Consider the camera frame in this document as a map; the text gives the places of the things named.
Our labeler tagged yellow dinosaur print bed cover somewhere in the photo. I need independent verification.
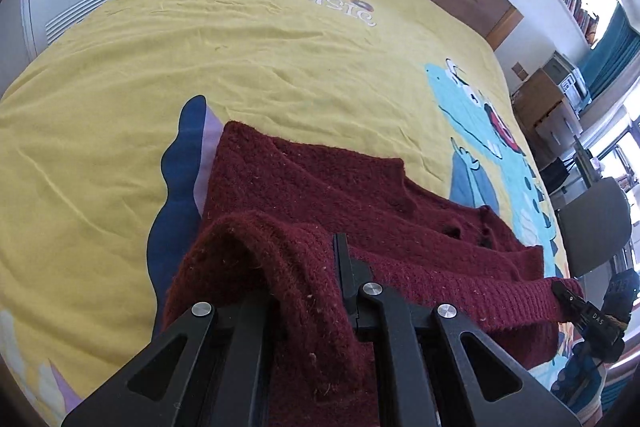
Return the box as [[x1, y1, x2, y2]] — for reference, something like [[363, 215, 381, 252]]
[[0, 0, 608, 425]]

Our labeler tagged dark red knit sweater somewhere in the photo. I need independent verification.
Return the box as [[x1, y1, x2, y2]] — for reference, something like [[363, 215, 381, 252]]
[[162, 121, 586, 427]]

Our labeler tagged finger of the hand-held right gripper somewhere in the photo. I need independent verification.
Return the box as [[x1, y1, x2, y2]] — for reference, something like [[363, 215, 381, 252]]
[[551, 279, 587, 320]]

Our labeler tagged teal curtain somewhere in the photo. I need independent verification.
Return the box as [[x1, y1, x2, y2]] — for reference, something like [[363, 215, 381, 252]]
[[580, 4, 640, 94]]

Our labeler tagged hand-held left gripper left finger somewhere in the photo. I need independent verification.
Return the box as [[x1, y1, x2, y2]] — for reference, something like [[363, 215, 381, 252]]
[[62, 299, 275, 427]]

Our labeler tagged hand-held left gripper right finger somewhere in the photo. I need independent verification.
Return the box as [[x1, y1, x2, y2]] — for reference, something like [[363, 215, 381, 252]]
[[332, 233, 583, 427]]

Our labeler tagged wooden drawer cabinet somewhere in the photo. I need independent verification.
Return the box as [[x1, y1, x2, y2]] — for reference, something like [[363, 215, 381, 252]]
[[512, 69, 582, 148]]

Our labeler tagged white printer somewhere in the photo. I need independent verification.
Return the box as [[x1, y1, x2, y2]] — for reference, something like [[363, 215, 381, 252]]
[[542, 52, 592, 108]]

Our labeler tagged grey office chair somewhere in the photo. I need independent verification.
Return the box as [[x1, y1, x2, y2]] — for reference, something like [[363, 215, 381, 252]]
[[556, 177, 635, 279]]

